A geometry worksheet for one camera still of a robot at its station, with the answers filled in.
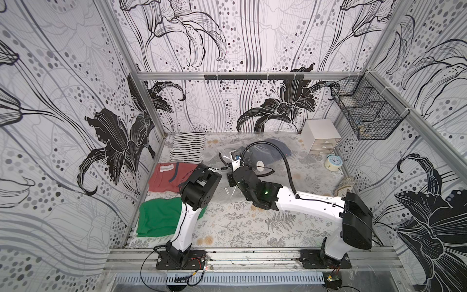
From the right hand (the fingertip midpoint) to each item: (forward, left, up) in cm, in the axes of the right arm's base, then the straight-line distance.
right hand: (234, 163), depth 77 cm
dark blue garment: (+11, -15, -6) cm, 19 cm away
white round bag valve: (+5, -12, -7) cm, 15 cm away
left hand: (+14, -14, -21) cm, 29 cm away
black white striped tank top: (+29, +32, -23) cm, 48 cm away
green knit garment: (-16, +35, -20) cm, 44 cm away
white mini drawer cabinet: (+25, -47, -10) cm, 54 cm away
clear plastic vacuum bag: (+16, -35, -24) cm, 45 cm away
